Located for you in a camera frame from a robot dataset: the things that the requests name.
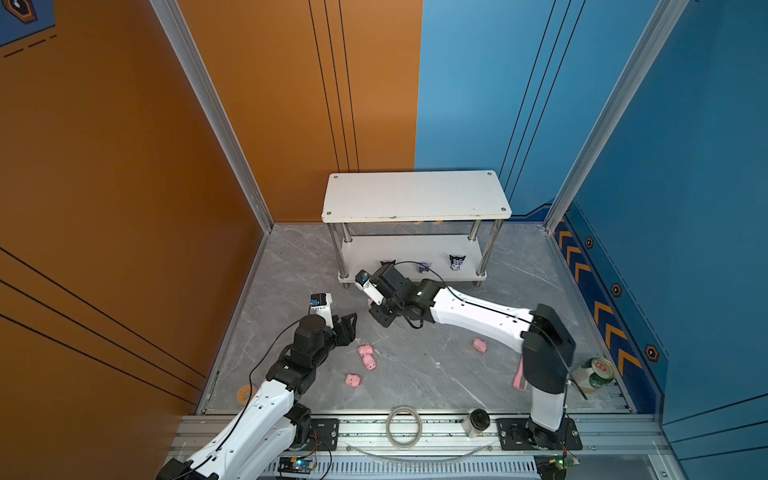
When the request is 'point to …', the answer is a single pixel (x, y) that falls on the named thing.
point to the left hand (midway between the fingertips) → (348, 313)
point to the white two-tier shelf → (436, 225)
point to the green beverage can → (602, 371)
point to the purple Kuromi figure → (424, 267)
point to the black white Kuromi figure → (456, 262)
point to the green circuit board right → (561, 464)
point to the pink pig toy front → (353, 380)
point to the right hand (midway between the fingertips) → (372, 306)
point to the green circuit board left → (296, 465)
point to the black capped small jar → (476, 421)
